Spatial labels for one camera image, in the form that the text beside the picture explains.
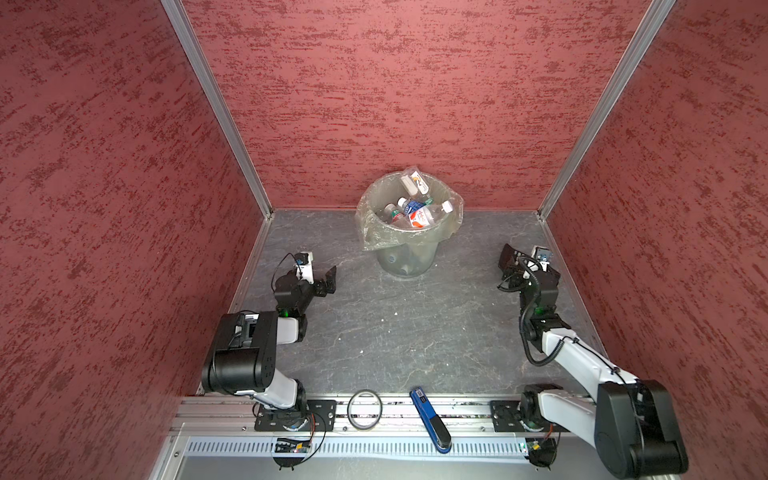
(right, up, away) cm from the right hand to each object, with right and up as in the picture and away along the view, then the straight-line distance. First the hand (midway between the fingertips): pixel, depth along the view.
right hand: (523, 265), depth 86 cm
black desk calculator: (+4, +1, +21) cm, 21 cm away
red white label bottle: (-31, +14, -3) cm, 34 cm away
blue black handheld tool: (-29, -39, -12) cm, 50 cm away
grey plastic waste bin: (-35, +3, +4) cm, 35 cm away
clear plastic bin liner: (-44, +11, -4) cm, 45 cm away
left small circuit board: (-66, -44, -13) cm, 80 cm away
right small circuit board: (-3, -44, -16) cm, 46 cm away
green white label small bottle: (-30, +24, +4) cm, 39 cm away
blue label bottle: (-33, +18, +6) cm, 38 cm away
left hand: (-61, -2, +7) cm, 62 cm away
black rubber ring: (-42, -36, -10) cm, 56 cm away
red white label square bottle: (-38, +15, +9) cm, 42 cm away
